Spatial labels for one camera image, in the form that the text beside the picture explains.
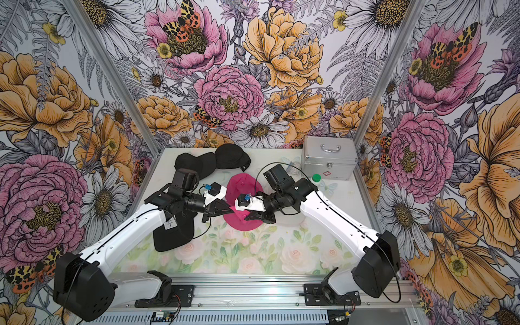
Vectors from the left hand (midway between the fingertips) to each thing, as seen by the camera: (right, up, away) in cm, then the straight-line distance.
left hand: (232, 212), depth 72 cm
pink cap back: (0, +8, +29) cm, 30 cm away
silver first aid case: (+45, +21, +31) cm, 59 cm away
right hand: (+7, -2, -1) cm, 7 cm away
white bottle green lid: (+36, +10, +27) cm, 46 cm away
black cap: (-22, +18, +39) cm, 48 cm away
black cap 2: (-7, +22, +40) cm, 46 cm away
